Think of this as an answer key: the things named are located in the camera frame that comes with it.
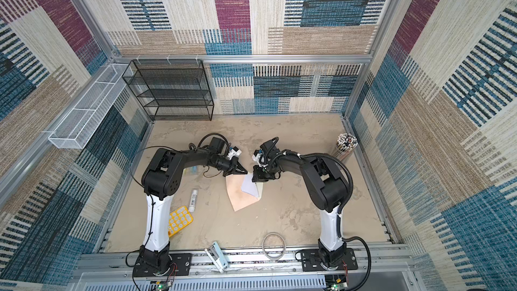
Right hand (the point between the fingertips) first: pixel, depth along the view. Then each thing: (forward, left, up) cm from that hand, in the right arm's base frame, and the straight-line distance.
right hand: (254, 181), depth 93 cm
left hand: (+5, +3, +1) cm, 6 cm away
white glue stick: (-11, +26, +1) cm, 28 cm away
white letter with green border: (-2, +2, -1) cm, 3 cm away
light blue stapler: (-30, +13, +2) cm, 33 cm away
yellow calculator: (-16, +31, +1) cm, 34 cm away
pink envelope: (-8, +6, 0) cm, 10 cm away
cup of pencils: (+7, -39, +17) cm, 43 cm away
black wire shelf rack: (+46, +43, +18) cm, 65 cm away
